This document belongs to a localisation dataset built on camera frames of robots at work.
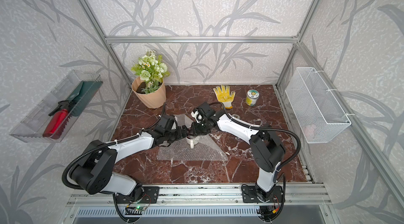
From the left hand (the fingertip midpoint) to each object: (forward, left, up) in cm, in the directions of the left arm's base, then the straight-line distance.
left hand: (186, 134), depth 89 cm
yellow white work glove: (+32, -23, -3) cm, 39 cm away
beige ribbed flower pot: (+20, +21, +7) cm, 30 cm away
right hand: (-2, -3, +6) cm, 7 cm away
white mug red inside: (-5, -4, +2) cm, 7 cm away
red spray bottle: (-9, +45, +30) cm, 55 cm away
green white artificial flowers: (+30, +21, +22) cm, 42 cm away
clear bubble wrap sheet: (-7, -10, -5) cm, 14 cm away
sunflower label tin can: (+26, -42, +3) cm, 49 cm away
